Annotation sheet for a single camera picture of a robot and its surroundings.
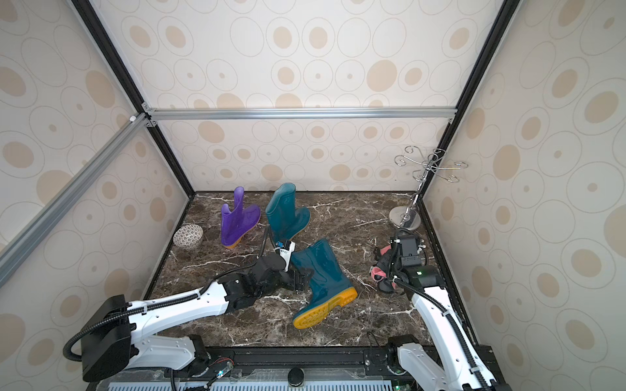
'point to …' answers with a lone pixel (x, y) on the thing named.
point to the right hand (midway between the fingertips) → (395, 261)
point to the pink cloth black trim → (379, 272)
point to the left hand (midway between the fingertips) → (310, 270)
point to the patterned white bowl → (187, 235)
